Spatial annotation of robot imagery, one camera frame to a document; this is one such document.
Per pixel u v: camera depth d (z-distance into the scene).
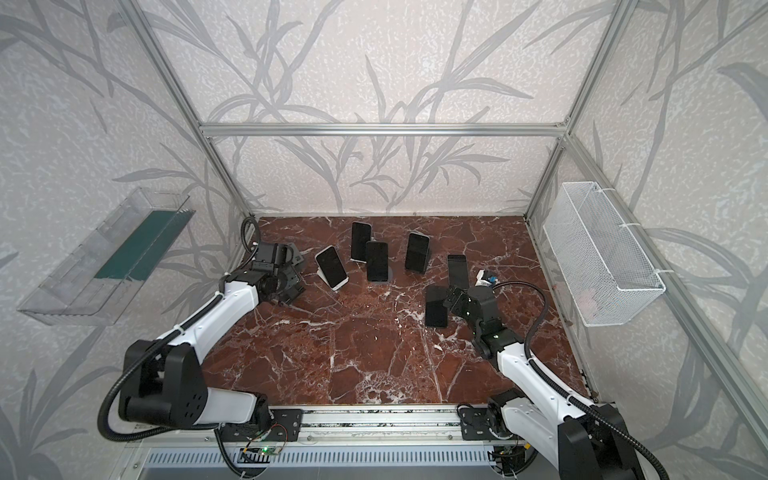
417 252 1.06
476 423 0.74
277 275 0.69
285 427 0.72
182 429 0.46
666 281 0.59
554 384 0.47
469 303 0.66
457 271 1.04
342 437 0.72
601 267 0.62
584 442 0.40
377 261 0.94
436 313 0.95
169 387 0.42
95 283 0.63
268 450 0.71
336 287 0.99
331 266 0.93
